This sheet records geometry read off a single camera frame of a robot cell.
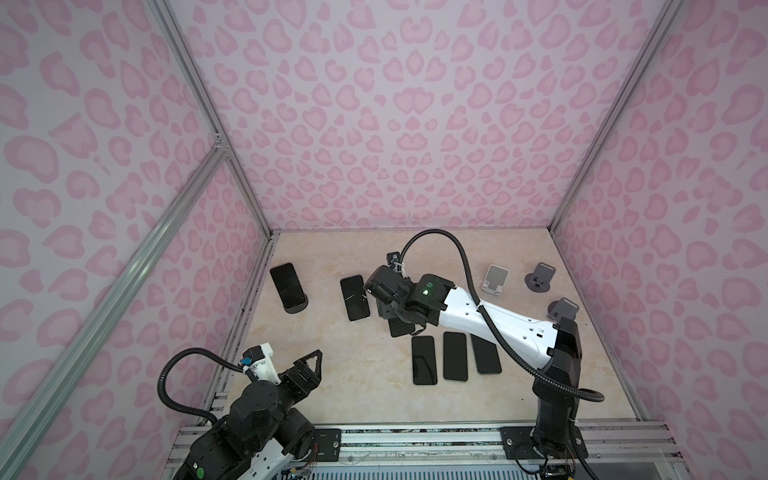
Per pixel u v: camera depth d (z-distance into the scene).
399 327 0.80
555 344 0.44
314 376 0.60
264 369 0.60
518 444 0.73
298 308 0.97
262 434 0.48
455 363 0.86
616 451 0.73
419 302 0.51
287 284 0.93
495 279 0.99
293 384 0.58
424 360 0.85
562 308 0.93
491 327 0.46
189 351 0.48
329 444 0.73
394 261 0.66
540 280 0.99
